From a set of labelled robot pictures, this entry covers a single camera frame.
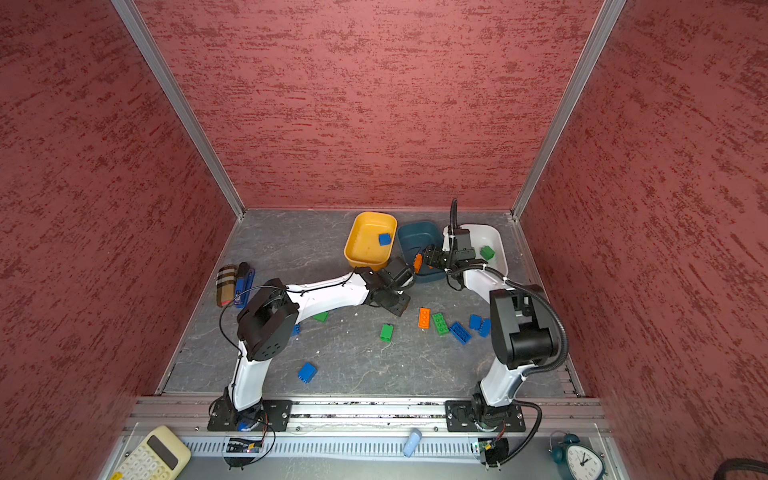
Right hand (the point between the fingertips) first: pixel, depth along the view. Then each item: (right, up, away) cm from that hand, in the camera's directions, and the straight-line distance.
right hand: (428, 258), depth 97 cm
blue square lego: (-15, +6, +13) cm, 21 cm away
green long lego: (+3, -20, -7) cm, 21 cm away
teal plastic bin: (-4, +7, +14) cm, 16 cm away
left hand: (-10, -15, -6) cm, 19 cm away
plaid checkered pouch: (-67, -7, 0) cm, 68 cm away
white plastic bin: (+7, -2, -36) cm, 37 cm away
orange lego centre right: (-2, -19, -5) cm, 19 cm away
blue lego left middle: (-32, -13, -35) cm, 49 cm away
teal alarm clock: (+31, -44, -31) cm, 62 cm away
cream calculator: (-65, -44, -29) cm, 84 cm away
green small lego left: (-26, -9, -39) cm, 47 cm away
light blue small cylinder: (-7, -42, -27) cm, 51 cm away
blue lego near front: (-36, -31, -15) cm, 50 cm away
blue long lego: (+9, -22, -9) cm, 26 cm away
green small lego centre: (-14, -21, -11) cm, 28 cm away
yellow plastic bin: (-21, +6, +16) cm, 27 cm away
